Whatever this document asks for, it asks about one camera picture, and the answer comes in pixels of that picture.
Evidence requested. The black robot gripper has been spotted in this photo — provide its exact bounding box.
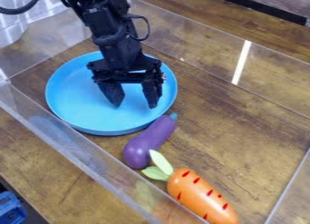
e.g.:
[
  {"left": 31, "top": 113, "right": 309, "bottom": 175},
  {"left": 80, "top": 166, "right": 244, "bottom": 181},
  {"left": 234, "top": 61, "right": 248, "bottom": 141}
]
[{"left": 83, "top": 5, "right": 163, "bottom": 109}]

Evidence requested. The white curtain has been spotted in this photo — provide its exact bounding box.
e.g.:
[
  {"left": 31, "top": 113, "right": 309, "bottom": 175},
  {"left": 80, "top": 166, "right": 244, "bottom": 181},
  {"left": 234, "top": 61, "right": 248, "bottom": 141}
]
[{"left": 0, "top": 0, "right": 70, "bottom": 49}]

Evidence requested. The purple toy eggplant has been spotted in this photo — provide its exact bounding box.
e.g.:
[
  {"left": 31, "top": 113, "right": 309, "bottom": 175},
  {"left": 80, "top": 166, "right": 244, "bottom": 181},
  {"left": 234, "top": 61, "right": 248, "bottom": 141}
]
[{"left": 123, "top": 112, "right": 178, "bottom": 169}]

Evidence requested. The blue round tray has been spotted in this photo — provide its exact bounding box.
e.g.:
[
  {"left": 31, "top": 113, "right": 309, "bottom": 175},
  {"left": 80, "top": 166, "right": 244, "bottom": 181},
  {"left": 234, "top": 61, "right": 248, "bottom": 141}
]
[{"left": 46, "top": 51, "right": 178, "bottom": 136}]

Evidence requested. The clear acrylic enclosure wall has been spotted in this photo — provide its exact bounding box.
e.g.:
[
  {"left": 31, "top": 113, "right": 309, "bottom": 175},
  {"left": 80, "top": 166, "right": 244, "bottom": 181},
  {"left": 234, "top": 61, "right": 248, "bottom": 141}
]
[{"left": 0, "top": 0, "right": 310, "bottom": 224}]

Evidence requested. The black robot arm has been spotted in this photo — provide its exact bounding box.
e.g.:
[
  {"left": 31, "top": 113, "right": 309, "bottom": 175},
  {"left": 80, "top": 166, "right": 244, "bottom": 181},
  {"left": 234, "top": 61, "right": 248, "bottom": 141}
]
[{"left": 60, "top": 0, "right": 163, "bottom": 108}]

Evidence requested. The blue plastic object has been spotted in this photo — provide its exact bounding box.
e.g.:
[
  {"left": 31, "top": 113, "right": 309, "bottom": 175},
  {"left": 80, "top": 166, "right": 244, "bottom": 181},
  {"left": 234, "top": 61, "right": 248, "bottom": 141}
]
[{"left": 0, "top": 191, "right": 28, "bottom": 224}]

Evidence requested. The dark wooden furniture edge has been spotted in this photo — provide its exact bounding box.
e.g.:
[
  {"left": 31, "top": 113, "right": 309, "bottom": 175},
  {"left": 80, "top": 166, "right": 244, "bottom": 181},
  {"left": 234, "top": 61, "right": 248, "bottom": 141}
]
[{"left": 226, "top": 0, "right": 308, "bottom": 26}]

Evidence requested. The orange toy carrot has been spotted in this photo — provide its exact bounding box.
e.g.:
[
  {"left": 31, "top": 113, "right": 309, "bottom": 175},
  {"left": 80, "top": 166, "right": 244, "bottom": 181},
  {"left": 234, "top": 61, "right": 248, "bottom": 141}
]
[{"left": 142, "top": 150, "right": 240, "bottom": 224}]

